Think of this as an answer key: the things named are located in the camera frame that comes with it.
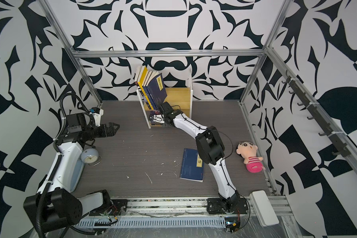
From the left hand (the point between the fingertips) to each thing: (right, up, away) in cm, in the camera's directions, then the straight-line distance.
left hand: (109, 124), depth 81 cm
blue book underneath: (+45, -24, +6) cm, 52 cm away
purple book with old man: (+23, +1, +7) cm, 24 cm away
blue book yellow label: (+25, +18, 0) cm, 31 cm away
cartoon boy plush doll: (+77, -15, +6) cm, 79 cm away
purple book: (+20, +7, +19) cm, 28 cm away
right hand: (+30, +6, +18) cm, 36 cm away
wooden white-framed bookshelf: (+39, +16, +14) cm, 45 cm away
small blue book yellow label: (+22, +14, 0) cm, 26 cm away
